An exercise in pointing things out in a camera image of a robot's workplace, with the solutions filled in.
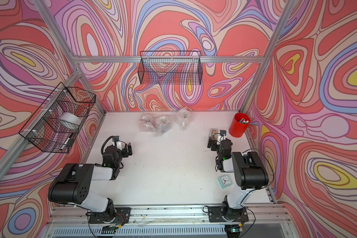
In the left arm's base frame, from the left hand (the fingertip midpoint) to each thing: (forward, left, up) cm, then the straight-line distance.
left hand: (124, 143), depth 93 cm
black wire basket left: (-5, +28, +22) cm, 36 cm away
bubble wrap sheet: (+14, -24, +2) cm, 28 cm away
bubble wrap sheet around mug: (+15, -14, +3) cm, 20 cm away
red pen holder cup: (+13, -76, +4) cm, 77 cm away
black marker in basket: (-11, +19, +18) cm, 28 cm away
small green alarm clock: (-22, -61, -5) cm, 65 cm away
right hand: (+4, -61, -1) cm, 61 cm away
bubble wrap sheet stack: (+20, -39, +3) cm, 44 cm away
